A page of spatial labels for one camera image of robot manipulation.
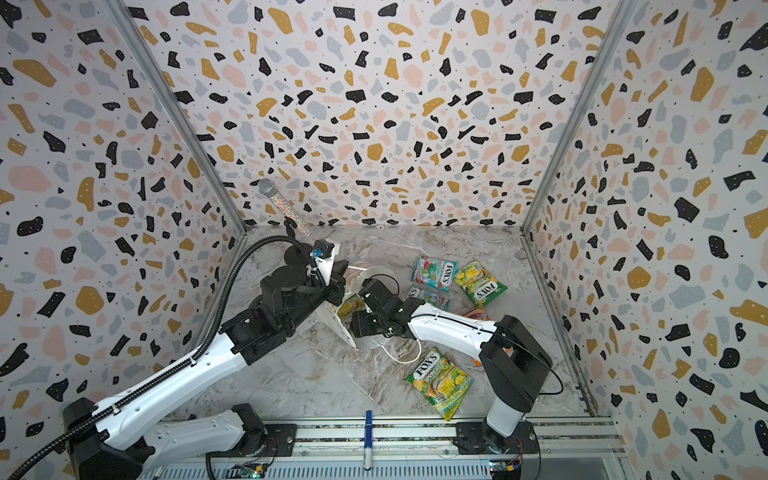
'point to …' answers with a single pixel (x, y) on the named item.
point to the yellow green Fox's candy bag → (478, 284)
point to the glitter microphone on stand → (268, 187)
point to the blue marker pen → (368, 452)
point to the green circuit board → (250, 470)
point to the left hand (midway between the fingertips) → (345, 257)
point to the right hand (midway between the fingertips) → (351, 321)
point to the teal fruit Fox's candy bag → (437, 272)
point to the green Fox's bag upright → (349, 306)
